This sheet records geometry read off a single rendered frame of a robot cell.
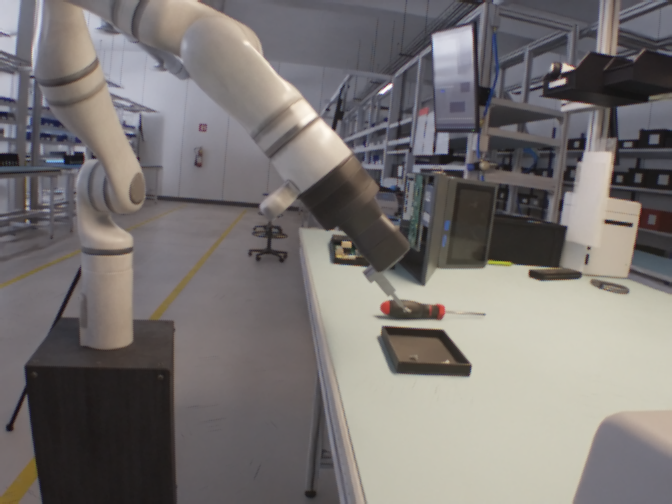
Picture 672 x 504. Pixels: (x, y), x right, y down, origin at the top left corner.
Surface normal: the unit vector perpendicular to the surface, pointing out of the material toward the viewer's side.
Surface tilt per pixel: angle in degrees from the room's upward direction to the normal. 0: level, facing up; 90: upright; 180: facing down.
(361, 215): 98
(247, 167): 90
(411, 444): 0
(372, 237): 76
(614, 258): 90
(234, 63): 107
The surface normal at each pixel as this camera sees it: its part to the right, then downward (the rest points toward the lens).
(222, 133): 0.11, 0.18
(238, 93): 0.01, 0.50
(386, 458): 0.11, -0.98
